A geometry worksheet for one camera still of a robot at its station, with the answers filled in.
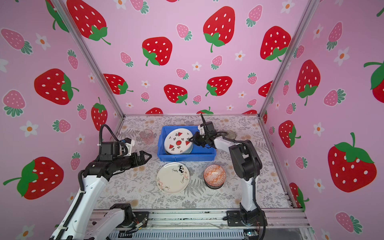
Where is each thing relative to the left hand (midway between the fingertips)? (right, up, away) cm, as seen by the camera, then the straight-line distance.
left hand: (144, 157), depth 76 cm
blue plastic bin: (+28, -2, +22) cm, 35 cm away
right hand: (+21, +8, +19) cm, 30 cm away
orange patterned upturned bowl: (+37, -12, +6) cm, 39 cm away
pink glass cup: (-7, +10, +24) cm, 27 cm away
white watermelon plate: (+14, +7, +22) cm, 27 cm away
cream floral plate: (+13, -15, +12) cm, 23 cm away
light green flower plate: (+22, 0, +21) cm, 30 cm away
